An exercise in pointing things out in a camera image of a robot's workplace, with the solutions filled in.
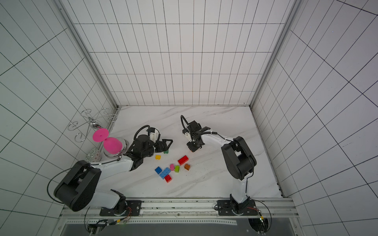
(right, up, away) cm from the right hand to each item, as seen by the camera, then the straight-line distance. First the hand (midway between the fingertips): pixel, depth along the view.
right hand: (194, 142), depth 96 cm
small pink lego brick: (-14, -12, -11) cm, 21 cm away
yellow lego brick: (-23, -8, -6) cm, 25 cm away
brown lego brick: (-5, -12, -11) cm, 17 cm away
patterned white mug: (-63, -7, -6) cm, 64 cm away
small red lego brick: (-15, -18, -15) cm, 28 cm away
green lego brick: (-18, -5, -4) cm, 19 cm away
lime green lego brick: (-11, -14, -11) cm, 20 cm away
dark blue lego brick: (-22, -14, -11) cm, 28 cm away
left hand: (-17, +1, -8) cm, 19 cm away
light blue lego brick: (-17, -15, -13) cm, 26 cm away
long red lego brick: (-7, -9, -7) cm, 14 cm away
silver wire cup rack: (-52, +15, -22) cm, 58 cm away
